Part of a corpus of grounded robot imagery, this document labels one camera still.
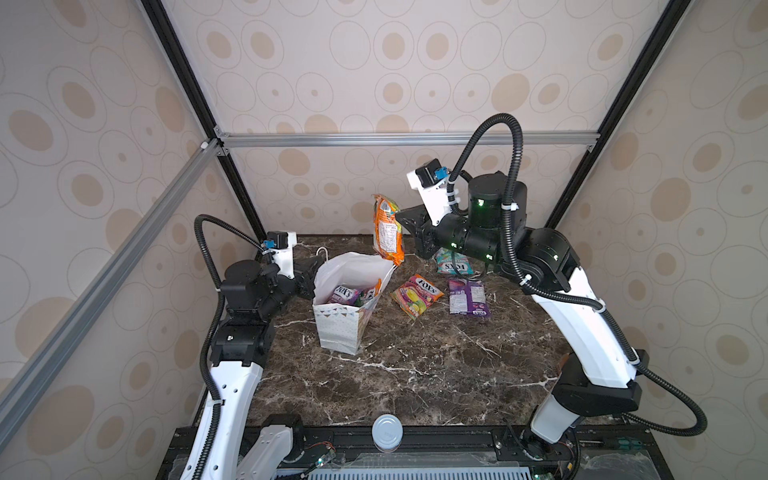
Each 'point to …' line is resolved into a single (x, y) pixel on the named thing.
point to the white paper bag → (340, 327)
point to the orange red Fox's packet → (416, 295)
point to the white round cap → (387, 432)
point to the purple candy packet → (467, 297)
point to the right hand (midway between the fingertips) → (399, 215)
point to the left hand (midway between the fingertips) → (326, 256)
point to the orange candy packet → (377, 287)
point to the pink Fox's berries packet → (346, 295)
